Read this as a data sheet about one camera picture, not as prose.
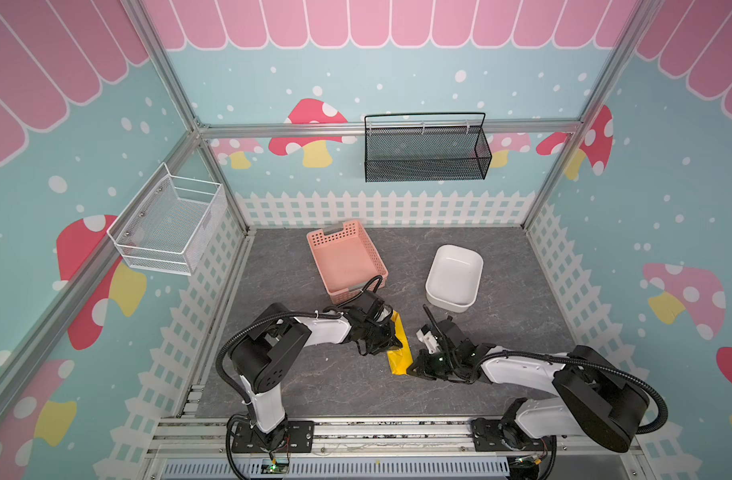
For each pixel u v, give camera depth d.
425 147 0.94
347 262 1.10
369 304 0.75
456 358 0.68
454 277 1.05
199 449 0.73
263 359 0.48
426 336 0.83
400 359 0.86
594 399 0.43
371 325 0.80
